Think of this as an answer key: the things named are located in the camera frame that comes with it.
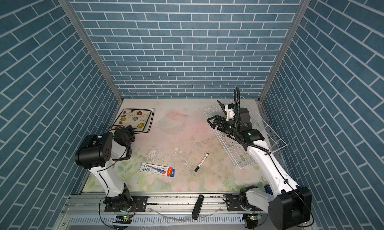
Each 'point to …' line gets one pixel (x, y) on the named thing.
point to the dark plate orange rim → (223, 106)
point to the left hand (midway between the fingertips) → (131, 122)
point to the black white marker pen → (201, 162)
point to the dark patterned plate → (140, 119)
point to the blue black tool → (268, 189)
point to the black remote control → (197, 207)
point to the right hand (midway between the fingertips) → (211, 120)
